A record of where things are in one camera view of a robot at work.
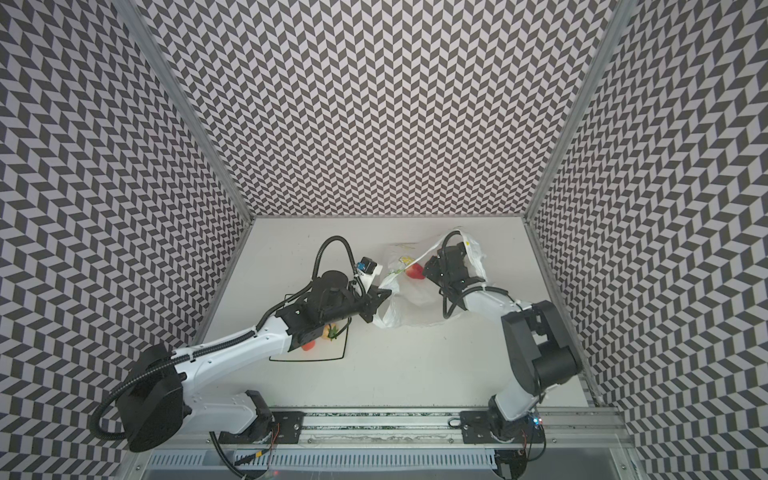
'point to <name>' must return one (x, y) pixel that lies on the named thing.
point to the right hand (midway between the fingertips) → (432, 275)
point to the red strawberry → (415, 271)
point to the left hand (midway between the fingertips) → (390, 294)
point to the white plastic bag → (406, 302)
